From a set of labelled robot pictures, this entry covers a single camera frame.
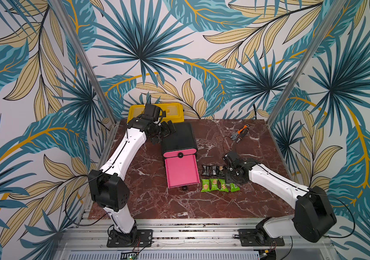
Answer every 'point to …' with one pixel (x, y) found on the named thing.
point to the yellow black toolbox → (173, 112)
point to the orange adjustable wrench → (233, 136)
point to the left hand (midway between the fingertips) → (170, 135)
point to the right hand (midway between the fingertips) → (232, 177)
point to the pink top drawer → (179, 153)
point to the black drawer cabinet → (183, 138)
